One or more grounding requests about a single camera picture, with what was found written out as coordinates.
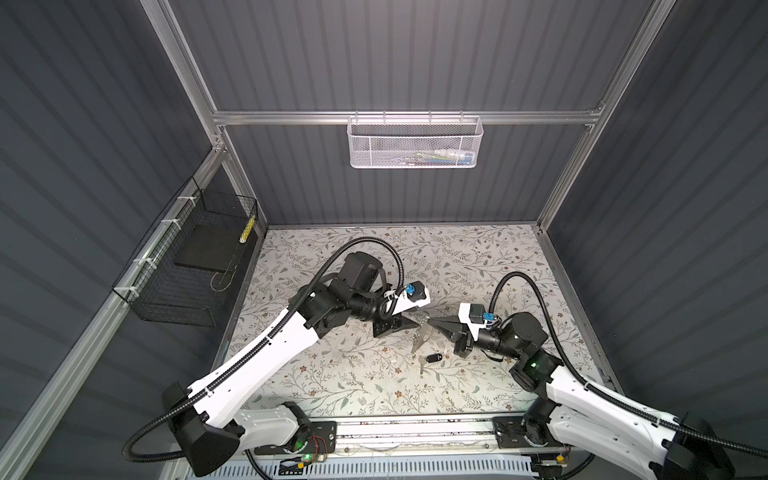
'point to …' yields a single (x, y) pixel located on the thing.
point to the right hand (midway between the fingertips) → (434, 323)
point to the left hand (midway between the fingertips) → (415, 312)
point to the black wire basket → (186, 270)
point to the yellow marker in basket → (243, 238)
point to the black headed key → (429, 359)
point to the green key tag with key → (421, 336)
